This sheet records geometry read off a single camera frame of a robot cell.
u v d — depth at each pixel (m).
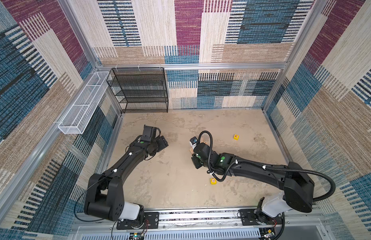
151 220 0.73
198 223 0.73
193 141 0.71
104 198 0.43
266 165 0.48
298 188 0.42
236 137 1.02
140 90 1.08
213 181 0.85
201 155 0.61
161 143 0.79
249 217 0.73
